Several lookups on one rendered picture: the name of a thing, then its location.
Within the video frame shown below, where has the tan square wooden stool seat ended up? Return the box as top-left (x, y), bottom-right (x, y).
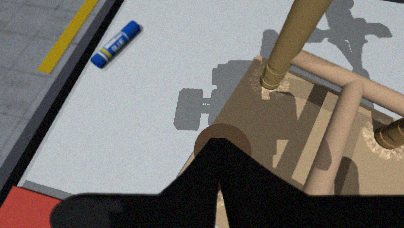
top-left (212, 55), bottom-right (404, 195)

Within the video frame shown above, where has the flat red rectangular pad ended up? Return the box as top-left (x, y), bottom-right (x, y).
top-left (0, 186), bottom-right (63, 228)

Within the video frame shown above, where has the blue glue stick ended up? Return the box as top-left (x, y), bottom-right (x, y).
top-left (90, 21), bottom-right (140, 69)

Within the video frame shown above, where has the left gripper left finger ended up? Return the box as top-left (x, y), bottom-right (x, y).
top-left (49, 138), bottom-right (221, 228)

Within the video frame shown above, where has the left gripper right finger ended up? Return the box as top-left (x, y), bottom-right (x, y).
top-left (218, 138), bottom-right (404, 228)

